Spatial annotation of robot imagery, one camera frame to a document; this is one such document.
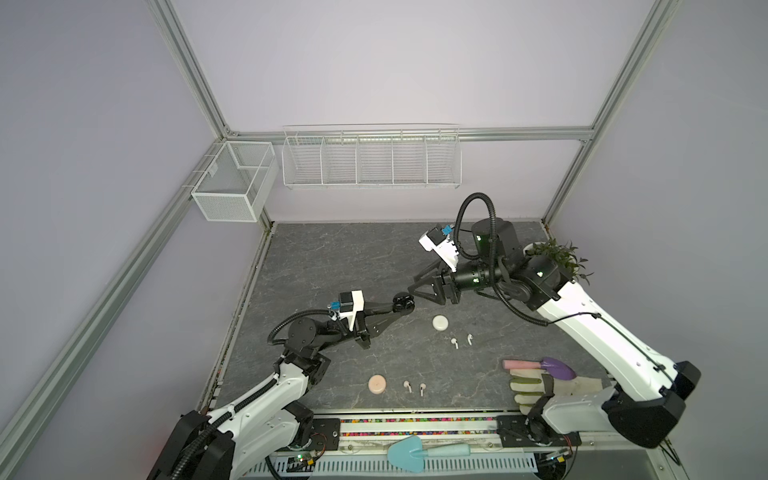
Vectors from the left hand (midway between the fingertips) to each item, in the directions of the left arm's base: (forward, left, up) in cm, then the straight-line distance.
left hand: (398, 314), depth 64 cm
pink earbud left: (-7, -2, -27) cm, 28 cm away
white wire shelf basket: (+56, +5, +3) cm, 56 cm away
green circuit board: (-23, +25, -29) cm, 45 cm away
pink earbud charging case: (-7, +6, -27) cm, 28 cm away
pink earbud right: (-9, -6, -27) cm, 29 cm away
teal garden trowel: (-23, -1, -27) cm, 35 cm away
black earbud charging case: (+1, -1, +3) cm, 3 cm away
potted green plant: (+21, -51, -10) cm, 56 cm away
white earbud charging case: (+10, -14, -27) cm, 31 cm away
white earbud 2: (+4, -22, -27) cm, 35 cm away
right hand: (+4, -3, +5) cm, 7 cm away
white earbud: (+4, -17, -28) cm, 33 cm away
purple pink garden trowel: (-4, -44, -30) cm, 54 cm away
